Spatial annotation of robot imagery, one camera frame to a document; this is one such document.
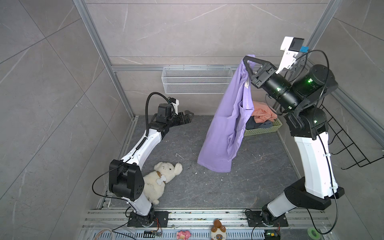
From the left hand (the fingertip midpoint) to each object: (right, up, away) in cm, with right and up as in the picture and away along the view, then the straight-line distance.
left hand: (188, 112), depth 82 cm
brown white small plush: (+15, -57, -14) cm, 61 cm away
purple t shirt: (+14, -20, -17) cm, 30 cm away
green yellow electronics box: (+41, -60, -12) cm, 74 cm away
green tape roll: (+59, -60, -12) cm, 85 cm away
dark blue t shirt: (+47, -6, +30) cm, 56 cm away
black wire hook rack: (+71, -21, -23) cm, 77 cm away
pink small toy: (-2, -58, -15) cm, 60 cm away
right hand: (+18, +12, -38) cm, 44 cm away
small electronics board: (-17, -61, -11) cm, 64 cm away
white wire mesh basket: (+5, +22, +13) cm, 26 cm away
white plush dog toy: (-18, -37, -5) cm, 42 cm away
